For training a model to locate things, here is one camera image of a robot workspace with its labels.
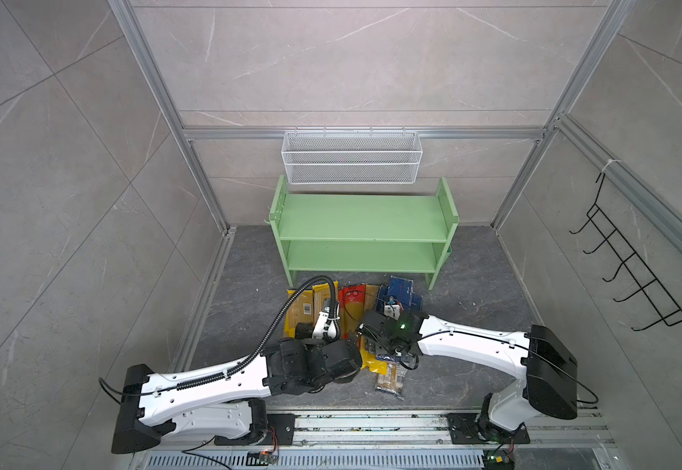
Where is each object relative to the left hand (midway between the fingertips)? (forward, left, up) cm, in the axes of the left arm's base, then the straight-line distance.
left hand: (339, 329), depth 70 cm
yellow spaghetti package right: (-3, -8, -15) cm, 18 cm away
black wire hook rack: (-4, -68, +13) cm, 70 cm away
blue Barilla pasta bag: (+16, -19, -8) cm, 26 cm away
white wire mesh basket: (+60, -6, +10) cm, 61 cm away
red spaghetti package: (+15, -4, -17) cm, 23 cm away
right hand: (+2, -14, -13) cm, 19 cm away
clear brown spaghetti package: (-8, -14, -18) cm, 24 cm away
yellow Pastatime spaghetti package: (+20, +5, -15) cm, 26 cm away
